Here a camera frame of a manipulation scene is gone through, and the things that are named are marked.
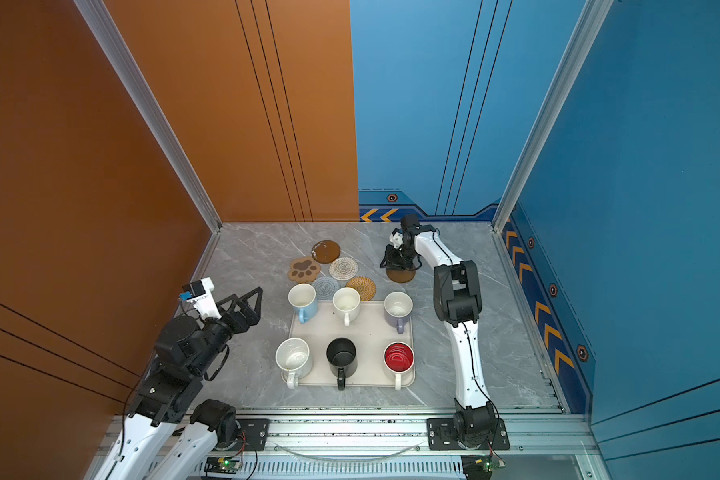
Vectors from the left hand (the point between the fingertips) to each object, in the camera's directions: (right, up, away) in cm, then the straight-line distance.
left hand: (252, 291), depth 70 cm
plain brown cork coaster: (+38, +1, +32) cm, 50 cm away
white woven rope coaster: (+18, +3, +36) cm, 40 cm away
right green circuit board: (+54, -41, 0) cm, 68 cm away
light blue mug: (+7, -5, +24) cm, 25 cm away
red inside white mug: (+36, -21, +14) cm, 44 cm away
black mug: (+20, -21, +14) cm, 32 cm away
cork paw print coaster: (+4, +3, +35) cm, 36 cm away
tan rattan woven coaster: (+26, -3, +32) cm, 41 cm away
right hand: (+33, +5, +35) cm, 48 cm away
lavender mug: (+37, -8, +24) cm, 45 cm away
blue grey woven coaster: (+13, -3, +31) cm, 34 cm away
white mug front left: (+6, -21, +15) cm, 26 cm away
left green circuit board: (-7, -42, +1) cm, 43 cm away
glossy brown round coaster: (+11, +9, +42) cm, 45 cm away
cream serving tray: (+28, -21, +18) cm, 39 cm away
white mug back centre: (+20, -7, +24) cm, 33 cm away
